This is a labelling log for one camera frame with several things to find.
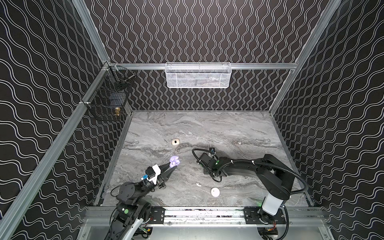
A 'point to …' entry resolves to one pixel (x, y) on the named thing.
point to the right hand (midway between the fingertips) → (210, 168)
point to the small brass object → (117, 111)
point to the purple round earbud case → (174, 161)
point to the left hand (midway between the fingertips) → (175, 165)
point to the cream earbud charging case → (175, 142)
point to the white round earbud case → (215, 192)
